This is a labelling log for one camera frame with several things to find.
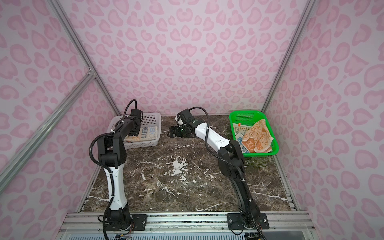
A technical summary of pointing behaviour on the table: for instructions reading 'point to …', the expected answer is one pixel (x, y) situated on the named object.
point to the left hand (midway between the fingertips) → (128, 130)
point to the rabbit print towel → (146, 133)
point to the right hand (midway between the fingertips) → (174, 133)
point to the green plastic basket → (250, 117)
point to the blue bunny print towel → (239, 130)
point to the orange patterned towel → (257, 138)
